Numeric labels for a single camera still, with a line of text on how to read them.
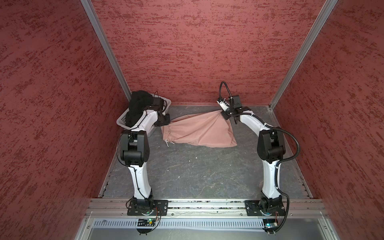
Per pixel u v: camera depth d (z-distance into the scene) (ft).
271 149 1.86
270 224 2.31
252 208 2.42
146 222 2.33
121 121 3.28
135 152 1.79
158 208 2.40
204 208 2.48
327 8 2.34
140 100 3.59
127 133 1.75
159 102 2.60
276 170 1.93
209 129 3.21
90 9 2.34
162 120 2.75
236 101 2.65
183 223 2.54
